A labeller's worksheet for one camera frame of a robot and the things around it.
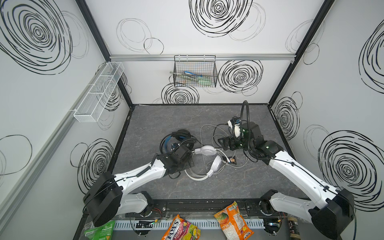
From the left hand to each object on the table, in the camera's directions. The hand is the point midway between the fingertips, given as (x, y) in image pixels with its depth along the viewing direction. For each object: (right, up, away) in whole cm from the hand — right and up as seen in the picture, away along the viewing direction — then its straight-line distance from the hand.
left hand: (188, 163), depth 84 cm
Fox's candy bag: (-3, -24, -18) cm, 30 cm away
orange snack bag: (+21, -22, -18) cm, 35 cm away
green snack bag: (-36, -24, -19) cm, 48 cm away
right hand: (+18, +16, -7) cm, 25 cm away
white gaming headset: (+15, +1, -3) cm, 16 cm away
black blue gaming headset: (-6, +14, +11) cm, 19 cm away
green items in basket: (+2, +48, +3) cm, 48 cm away
